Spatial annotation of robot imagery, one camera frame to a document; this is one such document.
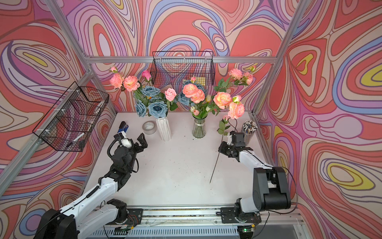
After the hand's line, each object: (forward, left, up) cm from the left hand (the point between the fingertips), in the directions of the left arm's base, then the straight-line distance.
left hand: (138, 136), depth 80 cm
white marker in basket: (-5, +29, +5) cm, 30 cm away
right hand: (0, -47, -15) cm, 49 cm away
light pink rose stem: (+16, -51, -10) cm, 54 cm away
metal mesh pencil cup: (+9, -64, -3) cm, 64 cm away
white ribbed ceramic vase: (+11, -12, -7) cm, 18 cm away
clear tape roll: (+23, +3, -19) cm, 30 cm away
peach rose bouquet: (+15, -36, +8) cm, 40 cm away
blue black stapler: (+21, +22, -18) cm, 35 cm away
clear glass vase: (+15, -34, -14) cm, 40 cm away
